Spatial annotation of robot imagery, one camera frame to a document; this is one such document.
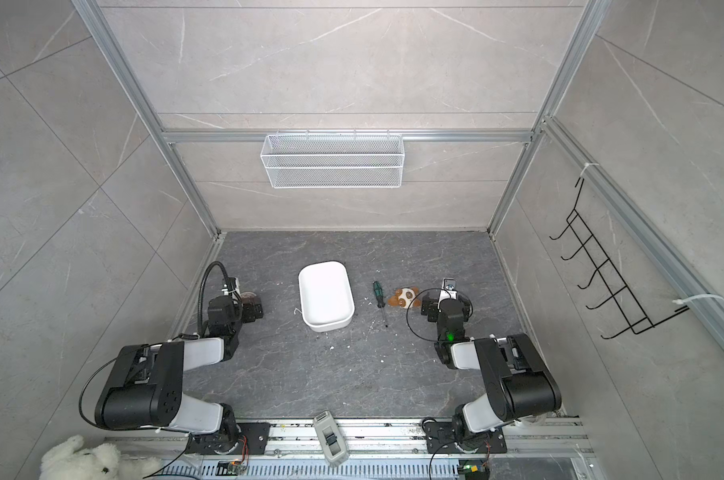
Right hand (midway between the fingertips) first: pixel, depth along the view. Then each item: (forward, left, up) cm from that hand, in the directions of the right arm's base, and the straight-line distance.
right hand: (447, 294), depth 93 cm
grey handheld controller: (-39, +35, -2) cm, 52 cm away
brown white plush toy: (+2, +13, -4) cm, 14 cm away
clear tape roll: (+3, +66, -3) cm, 66 cm away
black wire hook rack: (-17, -30, +24) cm, 42 cm away
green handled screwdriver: (+2, +22, -5) cm, 22 cm away
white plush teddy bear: (-44, +78, +11) cm, 90 cm away
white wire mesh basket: (+40, +37, +24) cm, 59 cm away
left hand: (+1, +65, 0) cm, 65 cm away
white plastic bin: (+4, +40, -5) cm, 40 cm away
